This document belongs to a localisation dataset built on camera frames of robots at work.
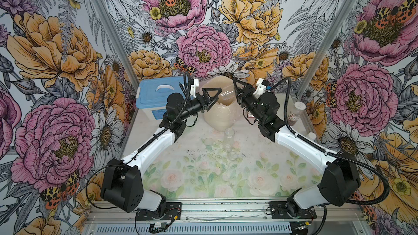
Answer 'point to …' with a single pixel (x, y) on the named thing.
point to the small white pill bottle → (312, 136)
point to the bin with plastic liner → (226, 112)
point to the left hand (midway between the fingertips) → (221, 97)
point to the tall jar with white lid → (300, 109)
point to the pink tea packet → (250, 115)
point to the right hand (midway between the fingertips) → (229, 86)
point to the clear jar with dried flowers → (229, 140)
